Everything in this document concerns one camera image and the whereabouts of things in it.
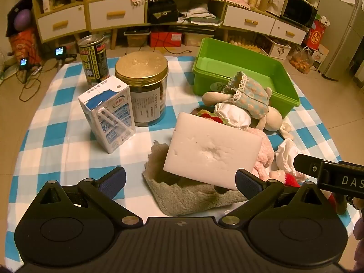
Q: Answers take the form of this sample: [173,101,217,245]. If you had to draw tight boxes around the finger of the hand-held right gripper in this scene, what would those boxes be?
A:
[293,154,322,178]

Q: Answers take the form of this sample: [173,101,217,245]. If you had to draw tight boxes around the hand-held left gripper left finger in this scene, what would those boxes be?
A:
[37,166,143,229]

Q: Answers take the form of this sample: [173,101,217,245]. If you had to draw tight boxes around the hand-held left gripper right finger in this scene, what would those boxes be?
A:
[218,168,326,228]

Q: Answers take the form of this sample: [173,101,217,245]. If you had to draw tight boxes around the plush toy with red hat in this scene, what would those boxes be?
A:
[269,170,336,205]

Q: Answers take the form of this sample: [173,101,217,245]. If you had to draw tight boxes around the pink plush toy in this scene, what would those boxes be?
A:
[247,128,275,181]

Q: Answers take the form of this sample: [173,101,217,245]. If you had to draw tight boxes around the white foam sponge block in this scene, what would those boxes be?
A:
[163,112,263,190]

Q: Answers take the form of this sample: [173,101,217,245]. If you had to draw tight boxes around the grey towel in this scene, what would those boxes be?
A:
[144,140,248,217]

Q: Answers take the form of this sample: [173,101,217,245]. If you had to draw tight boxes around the rag doll with blue dress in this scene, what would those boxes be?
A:
[202,71,292,140]

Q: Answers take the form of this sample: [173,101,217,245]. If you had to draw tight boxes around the green plastic bin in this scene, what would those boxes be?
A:
[192,38,301,119]

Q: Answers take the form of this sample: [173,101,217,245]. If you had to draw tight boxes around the white crumpled cloth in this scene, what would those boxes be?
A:
[274,138,299,174]

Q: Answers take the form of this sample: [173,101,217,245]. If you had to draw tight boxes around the blue white milk carton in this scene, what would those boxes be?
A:
[78,75,136,154]

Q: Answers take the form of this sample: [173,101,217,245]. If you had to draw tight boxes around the blue white checkered tablecloth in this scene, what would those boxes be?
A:
[7,54,361,262]

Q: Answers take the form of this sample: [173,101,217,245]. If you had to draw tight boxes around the round fabric pad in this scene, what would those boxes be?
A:
[190,107,225,124]

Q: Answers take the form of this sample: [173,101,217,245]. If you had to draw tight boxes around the plastic bag of oranges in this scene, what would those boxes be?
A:
[289,47,315,74]

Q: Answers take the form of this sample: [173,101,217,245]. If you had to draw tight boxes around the cardboard box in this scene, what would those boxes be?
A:
[311,44,330,71]

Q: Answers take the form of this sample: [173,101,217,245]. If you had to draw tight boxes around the clear jar with gold lid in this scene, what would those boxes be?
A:
[115,53,169,127]

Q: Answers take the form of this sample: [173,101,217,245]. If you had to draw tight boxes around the white printed storage box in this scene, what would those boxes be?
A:
[263,35,292,60]

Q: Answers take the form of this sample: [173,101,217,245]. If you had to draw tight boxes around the dark printed drink can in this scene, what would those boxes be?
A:
[78,34,110,89]

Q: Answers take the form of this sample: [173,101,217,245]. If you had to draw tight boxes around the red gift box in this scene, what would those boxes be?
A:
[306,20,327,52]

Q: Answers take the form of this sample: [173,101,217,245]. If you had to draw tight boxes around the tray of eggs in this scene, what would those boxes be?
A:
[227,34,263,53]

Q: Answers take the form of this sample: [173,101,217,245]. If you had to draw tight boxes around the grey refrigerator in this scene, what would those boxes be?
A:
[318,0,364,81]

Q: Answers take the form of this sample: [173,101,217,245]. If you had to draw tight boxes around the clear plastic storage box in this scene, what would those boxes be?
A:
[124,30,151,47]

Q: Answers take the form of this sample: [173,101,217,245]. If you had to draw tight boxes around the red storage box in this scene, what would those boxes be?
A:
[150,31,182,47]

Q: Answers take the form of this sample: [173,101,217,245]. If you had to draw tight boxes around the black microwave oven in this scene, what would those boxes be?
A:
[280,0,318,29]

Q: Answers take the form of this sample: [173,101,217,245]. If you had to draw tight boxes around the pale storage box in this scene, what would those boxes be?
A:
[183,33,214,46]

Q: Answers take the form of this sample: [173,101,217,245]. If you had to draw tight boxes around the wooden cabinet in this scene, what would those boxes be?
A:
[30,0,316,52]

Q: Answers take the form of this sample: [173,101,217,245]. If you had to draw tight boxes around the orange red sack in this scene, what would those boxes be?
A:
[8,28,42,66]

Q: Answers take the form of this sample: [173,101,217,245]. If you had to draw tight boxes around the black bag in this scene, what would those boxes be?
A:
[148,0,179,25]

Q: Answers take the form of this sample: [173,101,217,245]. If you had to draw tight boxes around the pile of papers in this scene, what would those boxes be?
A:
[179,3,222,26]

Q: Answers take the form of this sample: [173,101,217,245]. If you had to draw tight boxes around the purple ball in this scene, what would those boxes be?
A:
[14,9,32,32]

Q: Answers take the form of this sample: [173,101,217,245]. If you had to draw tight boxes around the black cable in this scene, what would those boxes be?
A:
[18,68,42,101]

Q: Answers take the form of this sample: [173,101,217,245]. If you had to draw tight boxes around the white drawer wooden handle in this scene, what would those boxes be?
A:
[37,6,86,41]
[223,6,276,36]
[270,20,307,44]
[89,0,145,31]

